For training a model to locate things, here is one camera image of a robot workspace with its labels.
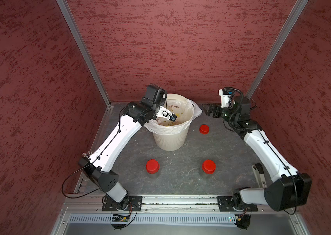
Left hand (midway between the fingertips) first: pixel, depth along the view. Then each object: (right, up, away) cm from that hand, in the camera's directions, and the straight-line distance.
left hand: (153, 101), depth 72 cm
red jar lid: (+34, -17, +33) cm, 51 cm away
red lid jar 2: (+29, -35, +4) cm, 45 cm away
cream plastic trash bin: (+10, -23, +11) cm, 27 cm away
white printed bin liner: (+18, -5, +12) cm, 22 cm away
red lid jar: (-1, -35, +2) cm, 35 cm away
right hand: (+28, -3, +5) cm, 29 cm away
